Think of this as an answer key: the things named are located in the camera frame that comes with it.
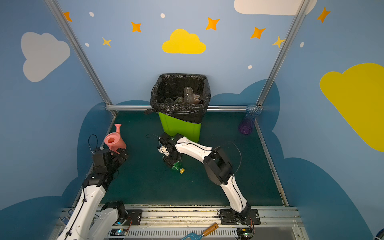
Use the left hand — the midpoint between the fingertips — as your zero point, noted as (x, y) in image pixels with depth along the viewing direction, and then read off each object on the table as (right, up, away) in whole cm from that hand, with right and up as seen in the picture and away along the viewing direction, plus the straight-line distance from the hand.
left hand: (123, 154), depth 82 cm
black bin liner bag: (+31, +36, +17) cm, 51 cm away
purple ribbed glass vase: (+76, +16, +22) cm, 81 cm away
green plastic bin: (+37, +12, +10) cm, 40 cm away
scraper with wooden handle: (+40, -37, -12) cm, 56 cm away
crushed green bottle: (+30, -8, +5) cm, 31 cm away
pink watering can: (-10, +6, +9) cm, 15 cm away
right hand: (+26, -5, +8) cm, 28 cm away
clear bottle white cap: (+36, +35, +11) cm, 52 cm away
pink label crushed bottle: (+41, +34, +16) cm, 56 cm away
